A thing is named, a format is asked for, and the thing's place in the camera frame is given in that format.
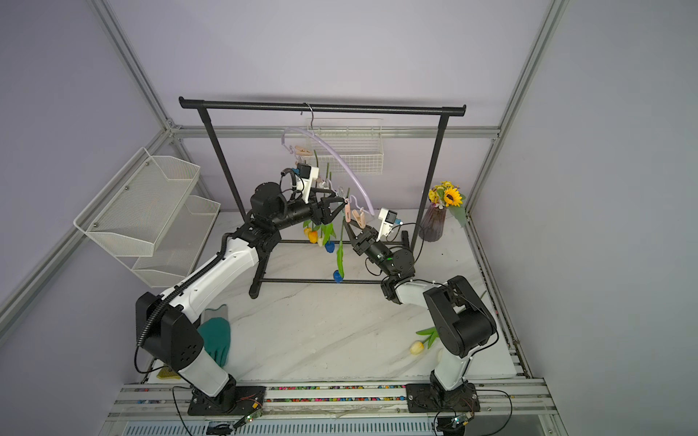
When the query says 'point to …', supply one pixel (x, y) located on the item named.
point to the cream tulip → (416, 348)
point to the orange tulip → (312, 232)
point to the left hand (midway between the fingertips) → (339, 199)
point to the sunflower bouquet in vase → (444, 197)
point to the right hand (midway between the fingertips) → (343, 224)
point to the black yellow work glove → (167, 373)
